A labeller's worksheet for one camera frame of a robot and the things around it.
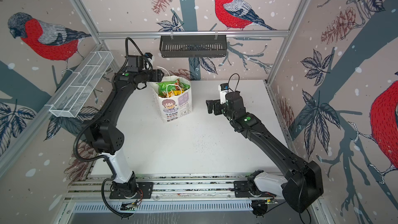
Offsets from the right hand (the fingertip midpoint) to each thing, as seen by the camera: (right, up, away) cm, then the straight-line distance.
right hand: (215, 97), depth 78 cm
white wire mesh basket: (-69, 0, -5) cm, 70 cm away
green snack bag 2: (-17, +7, +9) cm, 21 cm away
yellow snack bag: (-20, +3, +5) cm, 21 cm away
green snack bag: (-30, +7, +12) cm, 33 cm away
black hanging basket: (-13, +36, +28) cm, 48 cm away
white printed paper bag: (-25, -6, +7) cm, 27 cm away
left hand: (-30, +16, +7) cm, 35 cm away
